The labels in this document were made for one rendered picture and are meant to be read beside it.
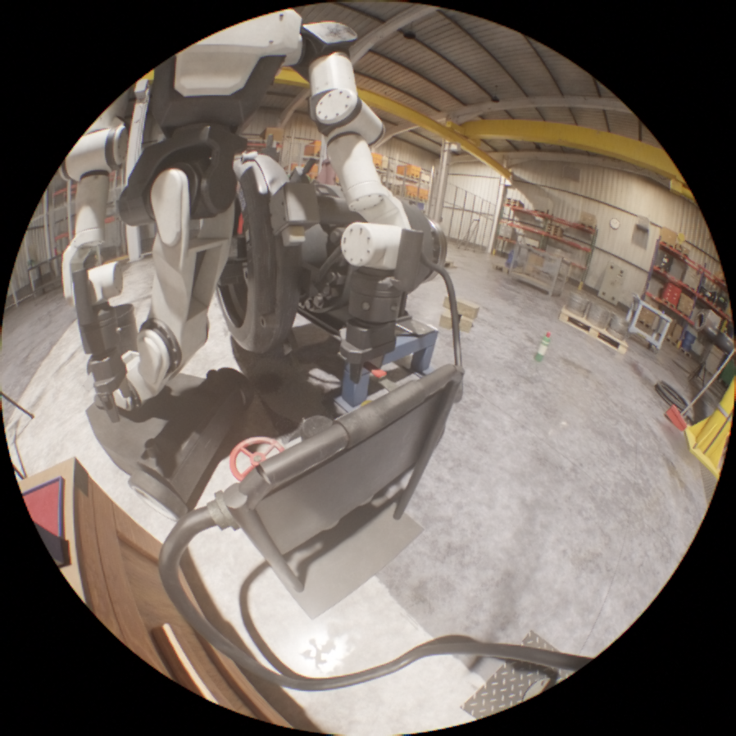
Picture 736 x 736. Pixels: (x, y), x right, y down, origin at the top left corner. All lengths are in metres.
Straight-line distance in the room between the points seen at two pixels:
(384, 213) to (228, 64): 0.41
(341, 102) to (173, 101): 0.28
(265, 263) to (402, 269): 0.40
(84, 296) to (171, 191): 0.23
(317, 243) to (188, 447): 0.81
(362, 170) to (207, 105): 0.30
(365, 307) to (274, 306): 0.38
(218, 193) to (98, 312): 0.30
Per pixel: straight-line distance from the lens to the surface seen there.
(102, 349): 0.56
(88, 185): 0.59
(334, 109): 0.49
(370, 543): 0.79
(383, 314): 0.42
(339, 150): 0.48
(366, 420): 0.26
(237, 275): 0.85
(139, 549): 0.65
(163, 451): 0.81
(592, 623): 1.12
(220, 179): 0.53
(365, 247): 0.37
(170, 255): 0.52
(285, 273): 0.70
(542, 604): 0.97
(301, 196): 0.63
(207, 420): 0.87
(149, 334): 0.63
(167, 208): 0.51
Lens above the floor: 0.75
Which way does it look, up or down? 33 degrees down
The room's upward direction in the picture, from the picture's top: 7 degrees clockwise
